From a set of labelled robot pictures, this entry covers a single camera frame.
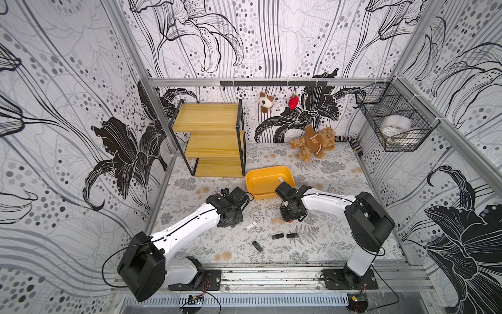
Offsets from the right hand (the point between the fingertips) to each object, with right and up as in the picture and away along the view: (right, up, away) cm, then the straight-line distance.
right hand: (288, 214), depth 92 cm
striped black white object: (+44, +38, +27) cm, 64 cm away
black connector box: (+22, -26, -22) cm, 40 cm away
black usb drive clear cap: (-6, -7, -8) cm, 13 cm away
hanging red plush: (+3, +55, +2) cm, 55 cm away
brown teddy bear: (+17, +36, +18) cm, 44 cm away
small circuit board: (-38, -26, -20) cm, 50 cm away
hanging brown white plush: (-11, +54, +1) cm, 55 cm away
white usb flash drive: (-18, -3, -6) cm, 19 cm away
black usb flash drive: (0, -7, -8) cm, 11 cm away
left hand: (-25, -1, -10) cm, 27 cm away
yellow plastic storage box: (-12, +14, +12) cm, 22 cm away
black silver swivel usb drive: (-15, -10, -11) cm, 21 cm away
